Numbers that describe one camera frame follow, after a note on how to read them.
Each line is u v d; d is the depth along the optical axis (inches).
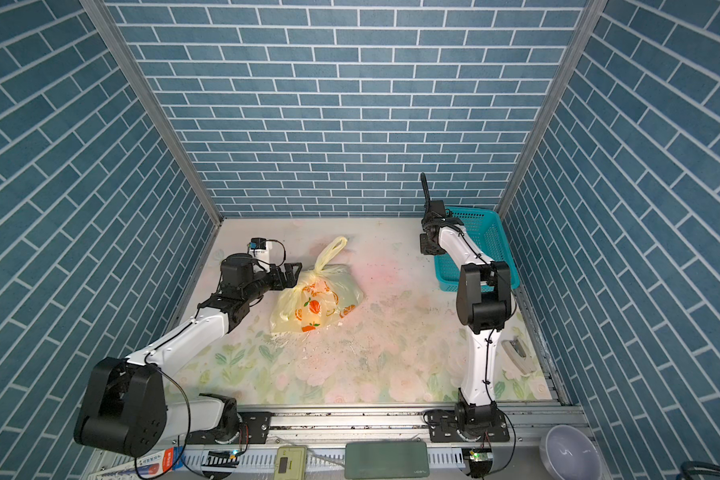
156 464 26.8
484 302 22.4
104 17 27.8
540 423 30.0
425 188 34.2
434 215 32.0
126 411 16.1
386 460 27.7
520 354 33.4
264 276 28.9
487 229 44.1
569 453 27.8
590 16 27.9
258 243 29.3
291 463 26.7
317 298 34.8
